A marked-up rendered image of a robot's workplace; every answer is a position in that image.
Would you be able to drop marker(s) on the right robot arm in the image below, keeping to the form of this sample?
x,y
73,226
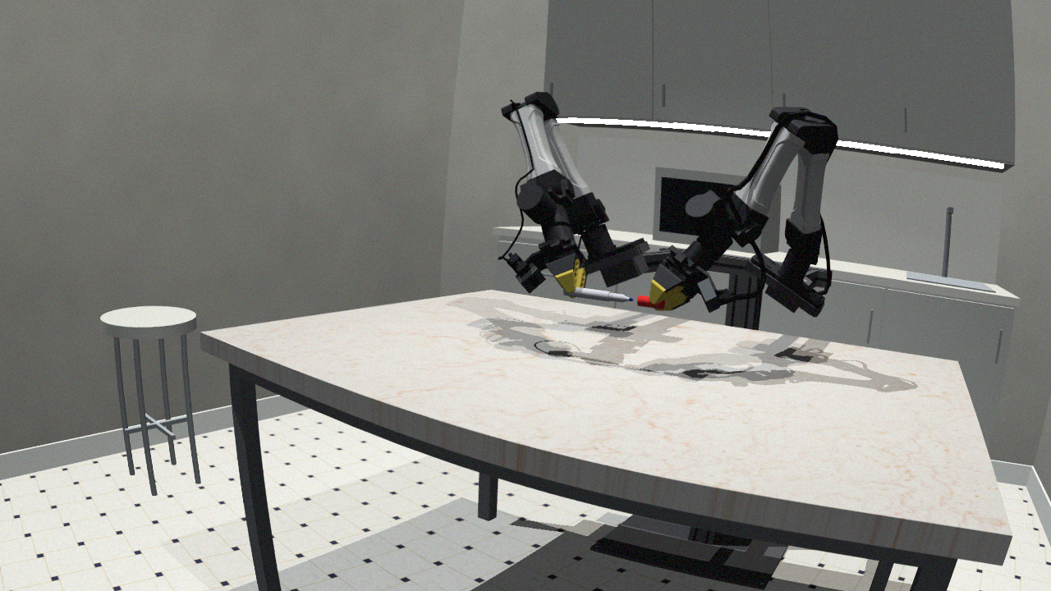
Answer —
x,y
555,195

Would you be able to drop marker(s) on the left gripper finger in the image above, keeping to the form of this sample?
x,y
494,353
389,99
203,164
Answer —
x,y
658,294
673,301

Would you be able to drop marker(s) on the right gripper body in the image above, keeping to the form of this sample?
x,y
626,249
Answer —
x,y
555,258

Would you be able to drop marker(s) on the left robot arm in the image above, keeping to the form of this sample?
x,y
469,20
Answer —
x,y
803,233

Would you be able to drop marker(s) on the red marker cap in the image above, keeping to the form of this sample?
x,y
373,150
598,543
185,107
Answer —
x,y
644,301

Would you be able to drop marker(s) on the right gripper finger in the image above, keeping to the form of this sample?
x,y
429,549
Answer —
x,y
569,278
580,279

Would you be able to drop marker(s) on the grey marker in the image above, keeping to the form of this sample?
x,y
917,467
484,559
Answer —
x,y
597,295

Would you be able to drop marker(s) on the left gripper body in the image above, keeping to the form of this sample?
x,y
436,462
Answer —
x,y
670,272

